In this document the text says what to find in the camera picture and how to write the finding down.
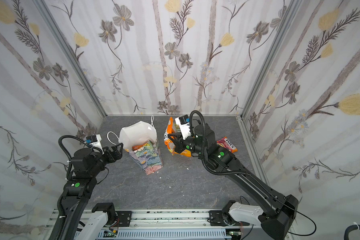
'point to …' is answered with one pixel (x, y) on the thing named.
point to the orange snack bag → (134, 148)
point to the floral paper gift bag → (140, 139)
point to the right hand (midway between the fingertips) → (164, 133)
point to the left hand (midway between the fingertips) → (113, 141)
